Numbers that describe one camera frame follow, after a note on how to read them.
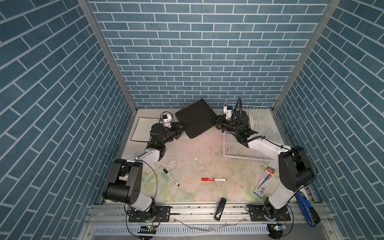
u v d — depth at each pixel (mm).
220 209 728
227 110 818
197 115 848
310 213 712
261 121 1122
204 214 753
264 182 836
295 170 472
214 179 844
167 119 804
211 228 706
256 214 732
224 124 763
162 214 732
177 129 745
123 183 448
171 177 848
